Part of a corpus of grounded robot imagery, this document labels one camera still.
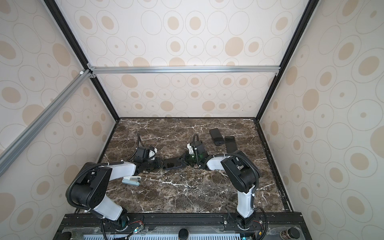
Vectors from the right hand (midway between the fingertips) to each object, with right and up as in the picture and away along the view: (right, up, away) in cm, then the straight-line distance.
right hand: (177, 160), depth 91 cm
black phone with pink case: (+27, +13, +19) cm, 36 cm away
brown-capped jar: (+51, -26, -27) cm, 64 cm away
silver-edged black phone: (+37, +8, +15) cm, 40 cm away
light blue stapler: (-25, -11, -4) cm, 28 cm away
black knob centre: (+6, -25, -29) cm, 39 cm away
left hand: (-4, -1, +1) cm, 5 cm away
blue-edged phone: (-4, -3, +4) cm, 6 cm away
